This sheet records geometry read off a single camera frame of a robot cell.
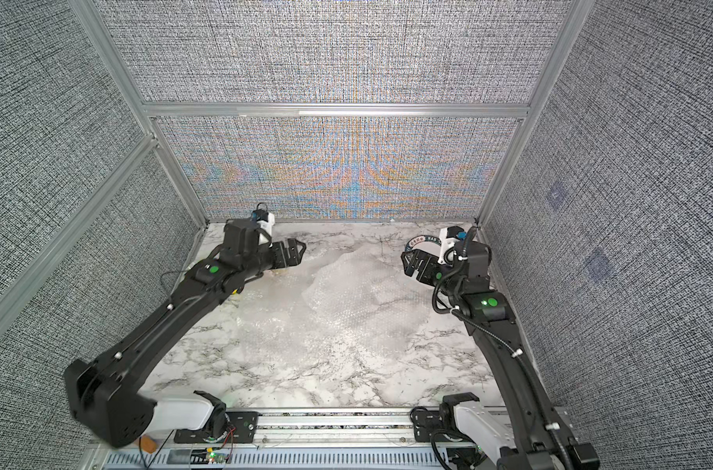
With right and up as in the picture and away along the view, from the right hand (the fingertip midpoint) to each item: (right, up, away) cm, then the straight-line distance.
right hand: (416, 252), depth 73 cm
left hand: (-30, +2, +4) cm, 31 cm away
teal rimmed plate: (+11, +3, +37) cm, 39 cm away
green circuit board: (-51, -49, -3) cm, 71 cm away
